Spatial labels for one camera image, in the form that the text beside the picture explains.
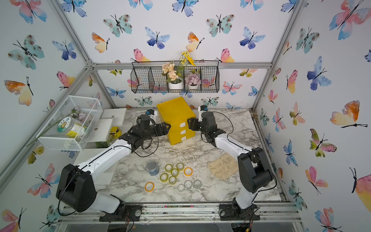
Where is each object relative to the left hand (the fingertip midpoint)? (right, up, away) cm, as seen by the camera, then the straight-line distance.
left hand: (167, 125), depth 84 cm
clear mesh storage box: (-44, +8, -2) cm, 45 cm away
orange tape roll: (+9, -28, +5) cm, 30 cm away
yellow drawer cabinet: (+4, +8, +6) cm, 11 cm away
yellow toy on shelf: (-37, -5, +13) cm, 39 cm away
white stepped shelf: (-35, +4, +5) cm, 36 cm away
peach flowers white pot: (+3, +27, +7) cm, 28 cm away
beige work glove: (+33, -25, +5) cm, 42 cm away
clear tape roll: (+8, -35, -1) cm, 36 cm away
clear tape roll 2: (+12, -33, 0) cm, 35 cm away
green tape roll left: (-3, -31, +2) cm, 31 cm away
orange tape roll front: (-8, -35, -1) cm, 36 cm away
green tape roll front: (+1, -32, 0) cm, 32 cm away
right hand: (+14, +4, +4) cm, 15 cm away
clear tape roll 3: (+17, -33, -1) cm, 37 cm away
